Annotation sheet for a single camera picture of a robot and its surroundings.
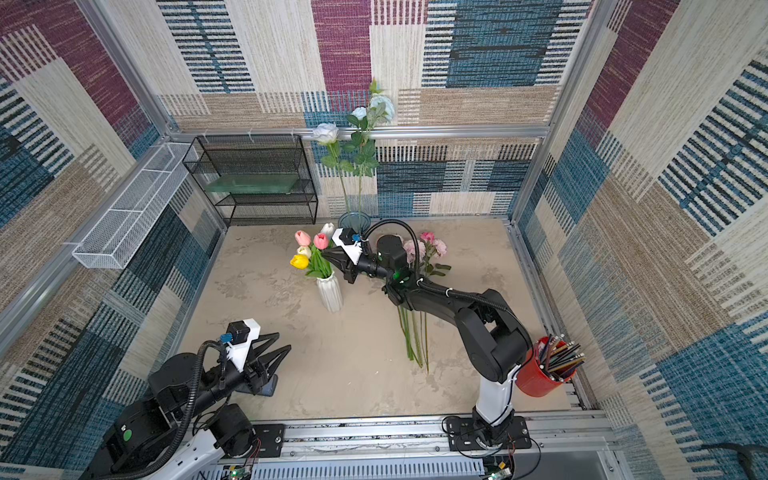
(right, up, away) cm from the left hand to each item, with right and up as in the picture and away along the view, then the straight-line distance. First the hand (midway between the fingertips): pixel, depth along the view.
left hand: (283, 342), depth 64 cm
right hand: (+7, +19, +16) cm, 25 cm away
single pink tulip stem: (+27, -1, +30) cm, 40 cm away
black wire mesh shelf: (-22, +52, +38) cm, 68 cm away
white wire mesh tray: (-43, +21, +6) cm, 48 cm away
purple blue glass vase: (+12, +29, +30) cm, 43 cm away
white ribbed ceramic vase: (+6, +7, +23) cm, 24 cm away
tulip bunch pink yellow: (+3, +19, +11) cm, 22 cm away
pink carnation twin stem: (+40, +20, +41) cm, 61 cm away
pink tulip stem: (+5, +17, +14) cm, 22 cm away
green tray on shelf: (-23, +40, +32) cm, 56 cm away
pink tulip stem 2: (+30, -7, +26) cm, 40 cm away
